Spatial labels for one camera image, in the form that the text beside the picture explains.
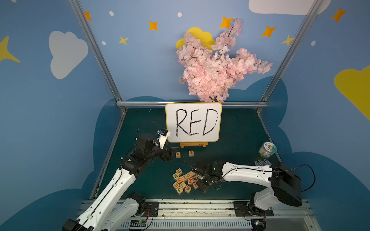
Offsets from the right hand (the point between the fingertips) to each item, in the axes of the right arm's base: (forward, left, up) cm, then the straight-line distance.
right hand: (204, 183), depth 81 cm
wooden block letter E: (+18, +8, 0) cm, 20 cm away
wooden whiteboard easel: (+23, +14, +2) cm, 28 cm away
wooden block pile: (0, +11, 0) cm, 11 cm away
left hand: (+13, +18, +20) cm, 30 cm away
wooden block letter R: (+16, +17, 0) cm, 24 cm away
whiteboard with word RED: (+32, +8, +15) cm, 37 cm away
